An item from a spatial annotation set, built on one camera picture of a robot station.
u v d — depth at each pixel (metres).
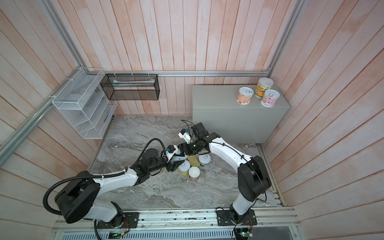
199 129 0.69
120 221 0.68
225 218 0.73
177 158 0.76
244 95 0.75
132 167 0.63
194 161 0.89
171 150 0.70
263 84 0.77
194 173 0.82
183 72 0.96
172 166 0.73
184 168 0.84
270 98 0.73
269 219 0.75
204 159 0.90
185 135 0.78
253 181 0.45
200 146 0.64
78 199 0.43
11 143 0.53
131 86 1.03
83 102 0.76
